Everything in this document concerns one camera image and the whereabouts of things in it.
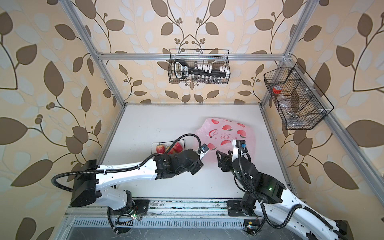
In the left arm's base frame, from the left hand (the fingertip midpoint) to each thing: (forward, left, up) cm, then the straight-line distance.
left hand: (203, 157), depth 74 cm
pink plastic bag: (+19, -9, -7) cm, 22 cm away
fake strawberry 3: (+9, +19, -13) cm, 25 cm away
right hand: (-1, -9, +6) cm, 10 cm away
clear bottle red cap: (+27, -45, +13) cm, 54 cm away
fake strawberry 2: (+11, +16, -12) cm, 23 cm away
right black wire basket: (+22, -48, +18) cm, 55 cm away
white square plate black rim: (+14, +24, -14) cm, 31 cm away
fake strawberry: (+10, +26, -13) cm, 31 cm away
